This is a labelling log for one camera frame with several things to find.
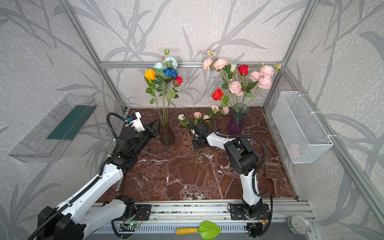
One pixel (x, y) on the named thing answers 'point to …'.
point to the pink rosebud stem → (197, 115)
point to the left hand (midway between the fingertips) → (161, 116)
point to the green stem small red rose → (171, 94)
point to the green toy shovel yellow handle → (208, 230)
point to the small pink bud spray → (214, 110)
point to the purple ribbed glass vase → (236, 125)
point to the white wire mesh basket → (300, 138)
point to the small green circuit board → (133, 225)
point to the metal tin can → (297, 224)
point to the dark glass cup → (166, 136)
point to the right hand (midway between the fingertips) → (197, 139)
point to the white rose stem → (183, 121)
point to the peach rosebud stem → (206, 117)
